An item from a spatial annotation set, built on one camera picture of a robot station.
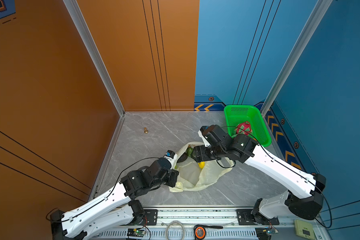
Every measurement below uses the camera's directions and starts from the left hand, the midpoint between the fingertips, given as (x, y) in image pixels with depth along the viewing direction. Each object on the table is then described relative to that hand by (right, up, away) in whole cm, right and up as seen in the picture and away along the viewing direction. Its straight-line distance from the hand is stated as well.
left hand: (180, 173), depth 71 cm
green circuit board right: (+40, -28, -1) cm, 49 cm away
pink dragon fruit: (+42, +21, +28) cm, 55 cm away
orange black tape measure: (+9, -25, -4) cm, 27 cm away
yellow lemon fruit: (+12, 0, +15) cm, 19 cm away
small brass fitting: (-26, +19, +36) cm, 49 cm away
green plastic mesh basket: (+42, +31, +45) cm, 69 cm away
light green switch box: (+57, -25, -3) cm, 63 cm away
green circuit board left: (-22, -29, 0) cm, 36 cm away
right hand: (+7, +9, -3) cm, 12 cm away
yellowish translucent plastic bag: (+6, -7, +14) cm, 17 cm away
